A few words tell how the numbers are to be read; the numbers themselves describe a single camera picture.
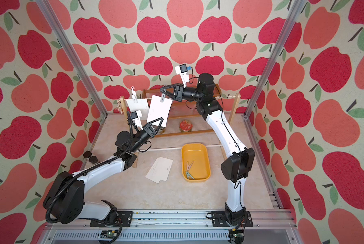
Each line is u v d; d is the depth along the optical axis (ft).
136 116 2.17
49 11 2.33
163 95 2.13
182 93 1.96
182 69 1.95
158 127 2.33
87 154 2.88
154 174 2.96
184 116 3.21
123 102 2.17
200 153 3.23
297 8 2.31
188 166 2.98
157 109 2.26
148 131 2.13
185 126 3.55
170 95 2.09
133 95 2.12
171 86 2.02
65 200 1.39
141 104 2.26
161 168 3.06
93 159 2.81
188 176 2.88
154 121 2.26
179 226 2.44
